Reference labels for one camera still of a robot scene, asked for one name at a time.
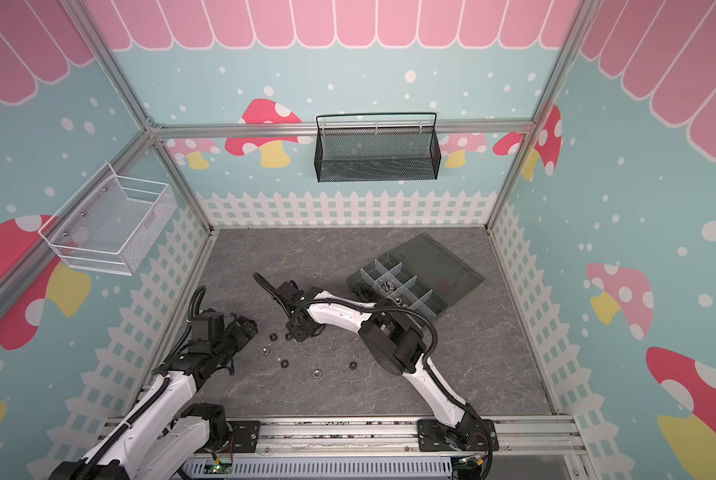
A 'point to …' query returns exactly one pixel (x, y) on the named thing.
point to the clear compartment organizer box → (421, 273)
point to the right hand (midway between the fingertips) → (302, 329)
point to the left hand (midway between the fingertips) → (248, 337)
